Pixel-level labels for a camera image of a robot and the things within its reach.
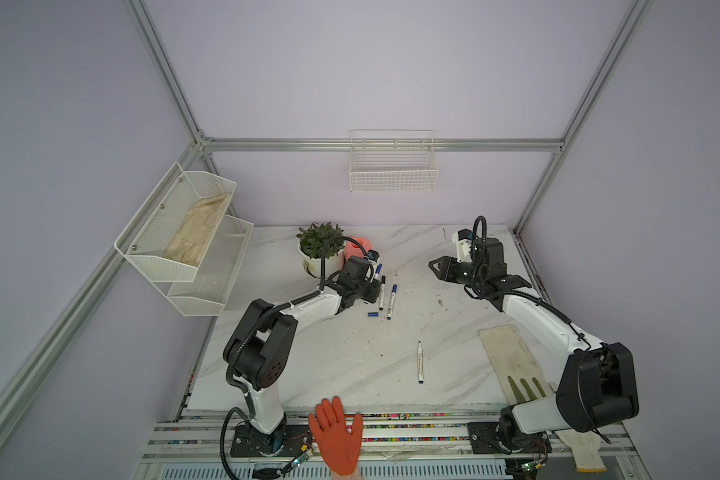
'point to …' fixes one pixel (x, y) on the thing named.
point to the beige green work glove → (520, 373)
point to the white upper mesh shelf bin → (169, 235)
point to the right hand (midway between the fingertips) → (432, 262)
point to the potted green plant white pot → (321, 240)
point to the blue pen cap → (373, 314)
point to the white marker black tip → (382, 290)
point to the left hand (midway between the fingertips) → (373, 284)
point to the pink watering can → (352, 249)
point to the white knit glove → (585, 447)
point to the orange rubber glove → (339, 447)
